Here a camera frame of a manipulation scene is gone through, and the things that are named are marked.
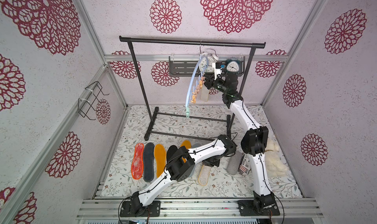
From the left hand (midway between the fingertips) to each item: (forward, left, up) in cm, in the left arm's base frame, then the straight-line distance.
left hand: (205, 164), depth 87 cm
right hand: (+39, +3, +36) cm, 53 cm away
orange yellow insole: (+8, +29, -6) cm, 30 cm away
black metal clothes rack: (+29, -8, -3) cm, 30 cm away
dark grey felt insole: (+10, +35, -2) cm, 37 cm away
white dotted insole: (-4, +7, -1) cm, 8 cm away
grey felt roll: (+1, -17, 0) cm, 17 cm away
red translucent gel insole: (-2, +40, -2) cm, 40 cm away
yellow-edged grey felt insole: (+14, +10, -3) cm, 18 cm away
